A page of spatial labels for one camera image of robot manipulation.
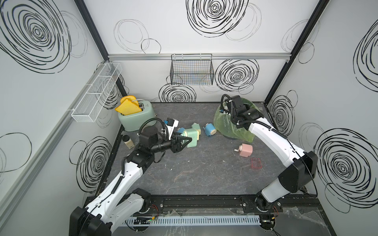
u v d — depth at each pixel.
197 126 0.98
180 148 0.63
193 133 0.66
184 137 0.66
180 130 0.96
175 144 0.61
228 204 0.75
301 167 0.41
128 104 0.90
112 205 0.43
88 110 0.71
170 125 0.62
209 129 0.96
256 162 0.89
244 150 0.86
